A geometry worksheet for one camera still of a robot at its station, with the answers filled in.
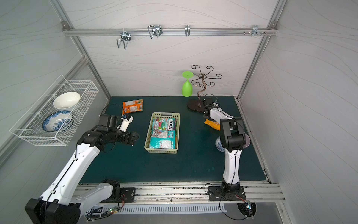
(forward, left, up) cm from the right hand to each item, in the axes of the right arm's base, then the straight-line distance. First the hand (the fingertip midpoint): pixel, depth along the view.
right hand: (212, 114), depth 103 cm
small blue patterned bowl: (-23, -3, -4) cm, 24 cm away
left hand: (-28, +49, +15) cm, 59 cm away
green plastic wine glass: (+6, +20, +19) cm, 28 cm away
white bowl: (-18, +83, +31) cm, 90 cm away
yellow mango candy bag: (-9, 0, -1) cm, 9 cm away
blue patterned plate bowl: (-31, +80, +30) cm, 91 cm away
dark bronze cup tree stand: (+12, +13, -5) cm, 19 cm away
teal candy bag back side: (-25, +33, +4) cm, 42 cm away
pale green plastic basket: (-4, +38, +2) cm, 38 cm away
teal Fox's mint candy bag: (-12, +35, +2) cm, 37 cm away
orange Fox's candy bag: (+6, +64, 0) cm, 64 cm away
